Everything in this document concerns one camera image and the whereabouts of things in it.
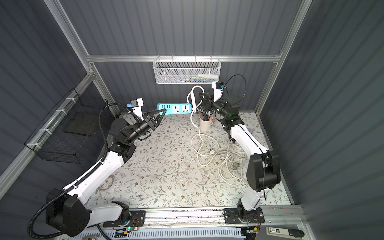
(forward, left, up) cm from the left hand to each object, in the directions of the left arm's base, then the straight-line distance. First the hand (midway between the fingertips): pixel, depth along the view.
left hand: (166, 111), depth 64 cm
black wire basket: (0, +49, -14) cm, 51 cm away
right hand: (+14, -16, -1) cm, 22 cm away
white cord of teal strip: (+14, -26, -41) cm, 51 cm away
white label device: (-40, -52, -36) cm, 75 cm away
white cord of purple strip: (-11, -27, -40) cm, 49 cm away
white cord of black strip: (-4, -30, -40) cm, 50 cm away
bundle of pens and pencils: (+30, -21, -33) cm, 49 cm away
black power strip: (+12, -39, -38) cm, 56 cm away
